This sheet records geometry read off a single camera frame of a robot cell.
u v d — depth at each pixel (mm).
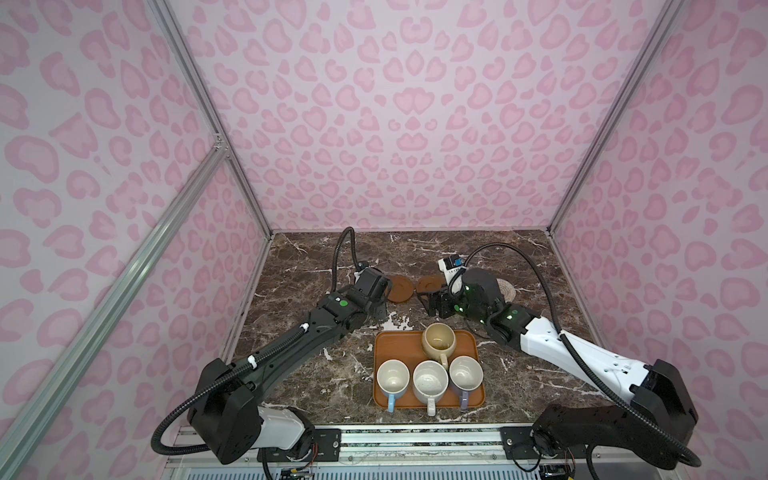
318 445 727
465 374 835
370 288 608
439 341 886
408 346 896
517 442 737
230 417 396
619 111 855
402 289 1036
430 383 818
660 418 396
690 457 373
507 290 1023
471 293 605
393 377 831
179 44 732
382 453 721
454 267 682
